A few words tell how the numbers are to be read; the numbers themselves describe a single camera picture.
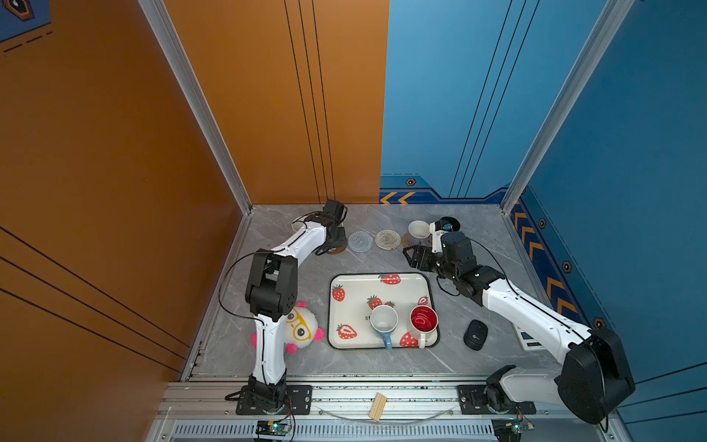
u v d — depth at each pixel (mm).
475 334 828
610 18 702
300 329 791
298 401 740
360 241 1085
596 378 394
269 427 710
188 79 810
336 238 851
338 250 1029
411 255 767
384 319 843
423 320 854
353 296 948
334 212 809
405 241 1070
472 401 727
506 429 709
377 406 723
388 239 1087
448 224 722
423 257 724
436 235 740
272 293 546
